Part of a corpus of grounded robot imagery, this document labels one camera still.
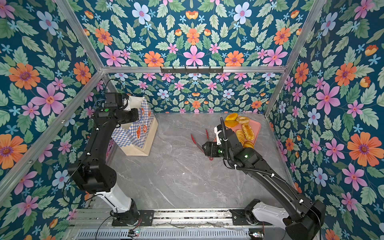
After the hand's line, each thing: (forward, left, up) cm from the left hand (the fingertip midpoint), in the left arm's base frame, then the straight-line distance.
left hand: (138, 110), depth 81 cm
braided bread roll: (+1, -68, -26) cm, 73 cm away
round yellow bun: (+16, -60, -27) cm, 68 cm away
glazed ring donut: (+12, -67, -26) cm, 73 cm away
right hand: (-22, -37, -5) cm, 43 cm away
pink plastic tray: (-25, -40, +4) cm, 47 cm away
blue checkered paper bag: (-12, +3, -10) cm, 16 cm away
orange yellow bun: (+8, -57, -25) cm, 63 cm away
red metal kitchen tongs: (-3, -30, -30) cm, 42 cm away
